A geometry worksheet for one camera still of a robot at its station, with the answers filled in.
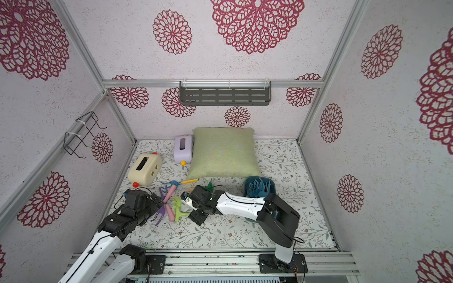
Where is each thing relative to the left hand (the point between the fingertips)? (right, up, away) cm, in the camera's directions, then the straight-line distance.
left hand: (157, 205), depth 81 cm
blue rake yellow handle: (+48, +5, +10) cm, 50 cm away
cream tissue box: (-12, +16, +14) cm, 24 cm away
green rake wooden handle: (+23, +6, +18) cm, 30 cm away
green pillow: (+31, +24, +17) cm, 43 cm away
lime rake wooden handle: (+6, -1, +11) cm, 13 cm away
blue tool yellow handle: (+4, +7, +19) cm, 21 cm away
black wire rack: (-32, +30, -5) cm, 44 cm away
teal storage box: (+45, +10, +13) cm, 48 cm away
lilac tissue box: (+7, +27, +23) cm, 36 cm away
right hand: (+17, -4, +3) cm, 18 cm away
